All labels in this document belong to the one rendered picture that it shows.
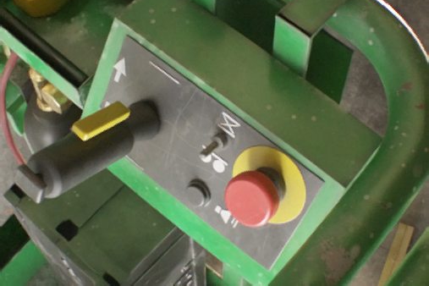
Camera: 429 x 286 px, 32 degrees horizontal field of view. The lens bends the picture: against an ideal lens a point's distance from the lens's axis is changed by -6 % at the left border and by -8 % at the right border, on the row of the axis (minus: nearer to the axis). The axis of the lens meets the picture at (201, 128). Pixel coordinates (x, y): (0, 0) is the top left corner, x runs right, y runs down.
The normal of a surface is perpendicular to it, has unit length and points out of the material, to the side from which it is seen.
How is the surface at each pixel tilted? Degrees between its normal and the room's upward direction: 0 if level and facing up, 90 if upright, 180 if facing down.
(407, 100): 27
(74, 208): 0
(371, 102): 0
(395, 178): 9
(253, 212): 58
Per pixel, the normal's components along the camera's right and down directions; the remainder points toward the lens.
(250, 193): -0.56, 0.34
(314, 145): -0.01, -0.44
